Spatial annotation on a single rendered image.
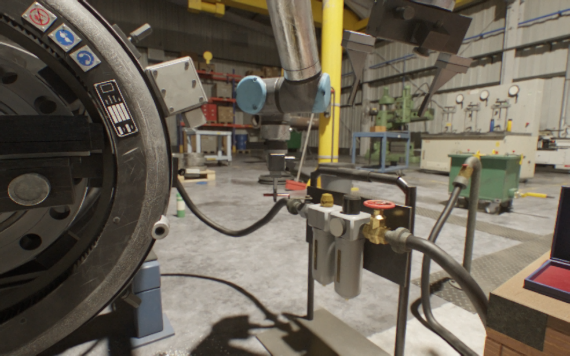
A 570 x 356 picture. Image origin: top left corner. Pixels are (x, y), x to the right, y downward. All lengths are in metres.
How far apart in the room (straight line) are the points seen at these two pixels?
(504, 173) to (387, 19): 2.85
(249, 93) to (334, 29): 3.51
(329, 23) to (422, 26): 3.79
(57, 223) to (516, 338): 0.80
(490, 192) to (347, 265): 2.58
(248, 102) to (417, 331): 0.95
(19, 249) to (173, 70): 0.48
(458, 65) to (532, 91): 5.97
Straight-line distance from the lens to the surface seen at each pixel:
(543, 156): 9.48
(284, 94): 0.72
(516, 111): 6.57
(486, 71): 11.93
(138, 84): 0.64
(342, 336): 1.10
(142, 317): 1.12
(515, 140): 6.08
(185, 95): 0.68
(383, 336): 1.16
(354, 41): 0.45
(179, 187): 1.35
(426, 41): 0.45
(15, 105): 0.76
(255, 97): 0.74
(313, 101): 0.70
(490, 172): 3.25
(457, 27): 0.51
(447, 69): 0.53
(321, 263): 0.88
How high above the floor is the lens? 0.65
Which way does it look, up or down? 7 degrees down
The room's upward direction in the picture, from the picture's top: 1 degrees clockwise
